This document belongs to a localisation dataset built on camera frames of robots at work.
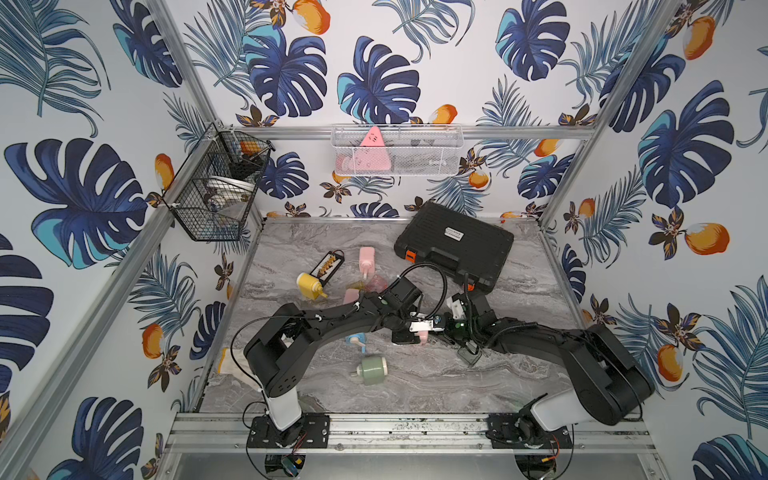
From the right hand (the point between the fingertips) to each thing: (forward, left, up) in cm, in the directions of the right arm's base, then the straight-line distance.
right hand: (428, 329), depth 89 cm
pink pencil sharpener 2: (+23, +19, +4) cm, 30 cm away
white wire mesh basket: (+44, +10, +33) cm, 56 cm away
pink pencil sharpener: (-4, +2, +4) cm, 6 cm away
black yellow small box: (+24, +34, -1) cm, 41 cm away
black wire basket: (+24, +60, +31) cm, 72 cm away
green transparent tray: (-8, -11, -2) cm, 14 cm away
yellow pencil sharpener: (+12, +37, +5) cm, 39 cm away
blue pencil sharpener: (-5, +20, +3) cm, 21 cm away
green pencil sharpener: (-14, +16, +5) cm, 21 cm away
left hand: (+1, +4, +3) cm, 5 cm away
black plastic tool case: (+28, -18, +3) cm, 33 cm away
